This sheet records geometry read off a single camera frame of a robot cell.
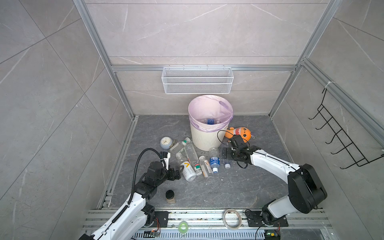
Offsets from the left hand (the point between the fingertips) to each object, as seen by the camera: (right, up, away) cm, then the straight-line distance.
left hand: (176, 163), depth 82 cm
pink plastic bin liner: (+20, +33, +11) cm, 40 cm away
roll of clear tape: (+25, -26, -10) cm, 37 cm away
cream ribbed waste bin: (+19, +12, +6) cm, 23 cm away
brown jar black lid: (-2, -14, -10) cm, 17 cm away
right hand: (+31, +4, +9) cm, 33 cm away
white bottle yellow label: (+7, -5, +1) cm, 9 cm away
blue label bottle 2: (+22, -1, +6) cm, 23 cm away
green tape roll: (+5, -29, -10) cm, 31 cm away
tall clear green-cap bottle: (+9, +1, +11) cm, 14 cm away
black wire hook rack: (+76, +7, -24) cm, 80 cm away
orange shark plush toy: (+44, +16, +16) cm, 49 cm away
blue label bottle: (+19, +25, +19) cm, 36 cm away
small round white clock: (-9, +10, +16) cm, 21 cm away
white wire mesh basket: (+12, +52, +18) cm, 57 cm away
